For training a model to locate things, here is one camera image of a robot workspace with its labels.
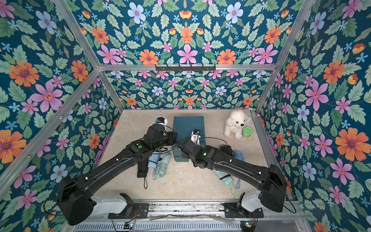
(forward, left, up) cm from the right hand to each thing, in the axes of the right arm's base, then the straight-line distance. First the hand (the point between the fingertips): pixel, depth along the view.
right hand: (186, 148), depth 77 cm
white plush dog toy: (+22, -31, -1) cm, 38 cm away
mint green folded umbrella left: (-4, +15, -14) cm, 21 cm away
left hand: (+6, +5, +4) cm, 9 cm away
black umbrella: (-6, +27, -16) cm, 32 cm away
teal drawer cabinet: (+12, +2, +4) cm, 13 cm away
